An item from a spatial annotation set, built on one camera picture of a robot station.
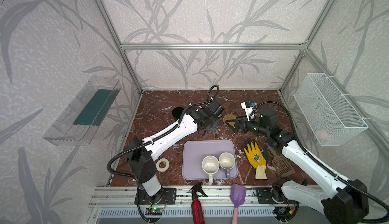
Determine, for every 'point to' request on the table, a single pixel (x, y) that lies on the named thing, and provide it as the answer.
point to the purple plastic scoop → (238, 196)
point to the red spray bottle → (197, 211)
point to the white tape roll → (163, 169)
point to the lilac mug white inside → (227, 161)
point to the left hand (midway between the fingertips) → (214, 121)
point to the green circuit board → (154, 211)
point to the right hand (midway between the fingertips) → (232, 115)
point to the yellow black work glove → (258, 159)
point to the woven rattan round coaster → (229, 117)
